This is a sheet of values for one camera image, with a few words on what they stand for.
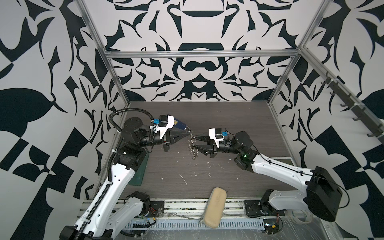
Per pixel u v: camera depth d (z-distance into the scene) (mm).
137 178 827
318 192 404
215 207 715
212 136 531
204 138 609
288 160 869
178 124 1055
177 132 554
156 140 527
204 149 576
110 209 419
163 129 499
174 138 547
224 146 598
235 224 713
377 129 502
